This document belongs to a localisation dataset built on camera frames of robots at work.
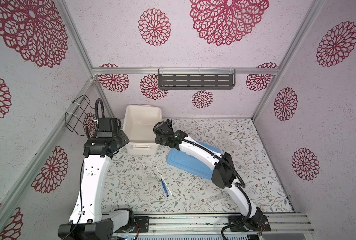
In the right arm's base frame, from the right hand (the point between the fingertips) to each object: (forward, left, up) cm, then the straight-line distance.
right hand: (157, 135), depth 89 cm
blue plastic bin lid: (-7, -13, -17) cm, 22 cm away
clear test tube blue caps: (-28, -35, -18) cm, 49 cm away
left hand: (-14, +15, +11) cm, 23 cm away
